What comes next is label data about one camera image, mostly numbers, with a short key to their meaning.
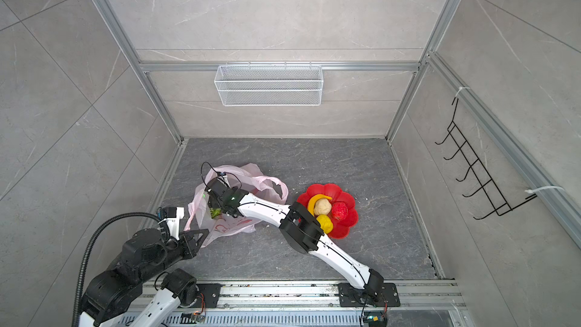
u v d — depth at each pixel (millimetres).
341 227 859
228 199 729
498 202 605
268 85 1005
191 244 562
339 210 877
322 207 878
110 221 488
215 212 730
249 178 817
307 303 730
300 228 626
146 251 465
